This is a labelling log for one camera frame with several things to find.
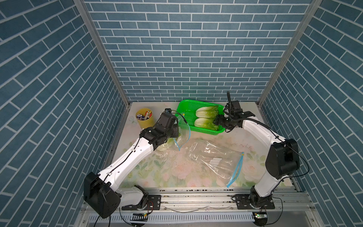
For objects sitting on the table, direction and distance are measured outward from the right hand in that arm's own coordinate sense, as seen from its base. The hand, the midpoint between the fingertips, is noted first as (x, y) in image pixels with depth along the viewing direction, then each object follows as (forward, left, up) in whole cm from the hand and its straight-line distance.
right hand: (218, 123), depth 91 cm
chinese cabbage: (-17, +29, -3) cm, 34 cm away
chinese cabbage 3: (+4, +7, -6) cm, 10 cm away
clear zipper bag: (-23, +34, -15) cm, 43 cm away
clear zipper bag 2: (-22, -4, -14) cm, 26 cm away
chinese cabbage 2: (+14, +6, -5) cm, 16 cm away
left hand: (-12, +24, +8) cm, 28 cm away
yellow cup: (+3, +51, -3) cm, 51 cm away
